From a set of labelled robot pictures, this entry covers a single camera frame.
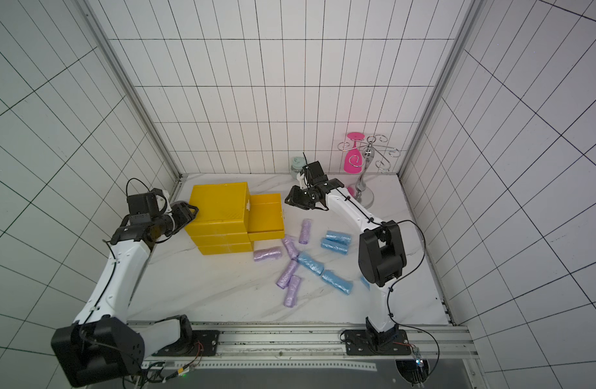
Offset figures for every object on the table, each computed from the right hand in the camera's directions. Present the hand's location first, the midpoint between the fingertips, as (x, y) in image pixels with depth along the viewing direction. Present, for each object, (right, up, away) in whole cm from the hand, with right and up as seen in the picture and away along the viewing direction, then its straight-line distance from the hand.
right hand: (291, 195), depth 91 cm
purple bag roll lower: (-3, -30, -7) cm, 31 cm away
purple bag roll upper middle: (-1, -21, +2) cm, 21 cm away
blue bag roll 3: (+17, -31, -7) cm, 36 cm away
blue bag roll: (+17, -20, +2) cm, 26 cm away
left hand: (-33, -7, -10) cm, 35 cm away
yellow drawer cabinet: (-22, -9, -14) cm, 28 cm away
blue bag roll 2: (+5, -24, -3) cm, 25 cm away
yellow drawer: (-10, -10, +2) cm, 14 cm away
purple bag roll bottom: (0, -35, -11) cm, 37 cm away
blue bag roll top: (+19, -17, +4) cm, 26 cm away
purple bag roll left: (-7, -22, -1) cm, 23 cm away
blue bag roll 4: (+27, -31, -7) cm, 41 cm away
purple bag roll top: (+5, -15, +6) cm, 17 cm away
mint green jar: (+2, +15, +23) cm, 27 cm away
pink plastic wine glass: (+26, +16, +9) cm, 32 cm away
